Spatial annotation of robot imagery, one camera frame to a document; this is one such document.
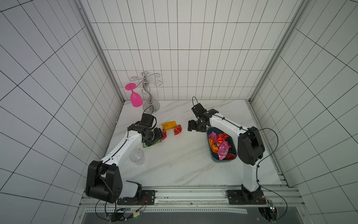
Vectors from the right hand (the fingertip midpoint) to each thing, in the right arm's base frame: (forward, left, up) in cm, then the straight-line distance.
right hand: (188, 129), depth 92 cm
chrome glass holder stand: (+25, +32, -5) cm, 41 cm away
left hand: (-11, +18, +3) cm, 21 cm away
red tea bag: (+2, +7, -5) cm, 9 cm away
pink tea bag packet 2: (-12, -22, -2) cm, 25 cm away
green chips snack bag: (-17, +24, +8) cm, 31 cm away
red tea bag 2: (-1, +17, -6) cm, 18 cm away
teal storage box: (-17, -17, -2) cm, 24 cm away
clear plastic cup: (-18, +32, -6) cm, 37 cm away
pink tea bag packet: (-1, -18, -5) cm, 19 cm away
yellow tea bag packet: (+6, +14, -5) cm, 16 cm away
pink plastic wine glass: (+16, +38, +11) cm, 42 cm away
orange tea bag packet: (-10, -18, -5) cm, 21 cm away
